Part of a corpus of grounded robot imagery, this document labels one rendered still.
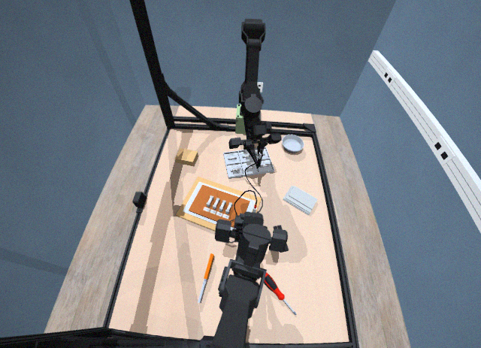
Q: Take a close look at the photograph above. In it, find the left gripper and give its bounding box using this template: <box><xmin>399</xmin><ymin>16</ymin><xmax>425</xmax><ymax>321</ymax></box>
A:
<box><xmin>228</xmin><ymin>120</ymin><xmax>282</xmax><ymax>165</ymax></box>

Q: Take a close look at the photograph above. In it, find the red and black screwdriver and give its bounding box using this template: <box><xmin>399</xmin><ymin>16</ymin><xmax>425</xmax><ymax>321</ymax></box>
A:
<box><xmin>264</xmin><ymin>272</ymin><xmax>295</xmax><ymax>313</ymax></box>

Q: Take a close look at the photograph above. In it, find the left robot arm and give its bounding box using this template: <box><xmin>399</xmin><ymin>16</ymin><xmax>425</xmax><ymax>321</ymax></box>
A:
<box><xmin>239</xmin><ymin>19</ymin><xmax>272</xmax><ymax>136</ymax></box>

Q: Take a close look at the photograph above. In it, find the tan rectangular block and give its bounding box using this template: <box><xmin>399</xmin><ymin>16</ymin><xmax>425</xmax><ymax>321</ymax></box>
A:
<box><xmin>175</xmin><ymin>148</ymin><xmax>198</xmax><ymax>166</ymax></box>

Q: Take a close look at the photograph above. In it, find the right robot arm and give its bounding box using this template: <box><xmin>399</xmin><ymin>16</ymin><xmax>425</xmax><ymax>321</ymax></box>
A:
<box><xmin>205</xmin><ymin>211</ymin><xmax>271</xmax><ymax>348</ymax></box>

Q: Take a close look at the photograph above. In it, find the grey round shallow dish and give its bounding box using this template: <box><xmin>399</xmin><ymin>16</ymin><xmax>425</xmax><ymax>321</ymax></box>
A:
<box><xmin>282</xmin><ymin>135</ymin><xmax>304</xmax><ymax>153</ymax></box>

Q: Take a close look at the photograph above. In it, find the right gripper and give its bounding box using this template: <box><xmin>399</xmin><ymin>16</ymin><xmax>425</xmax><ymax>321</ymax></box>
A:
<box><xmin>215</xmin><ymin>219</ymin><xmax>288</xmax><ymax>252</ymax></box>

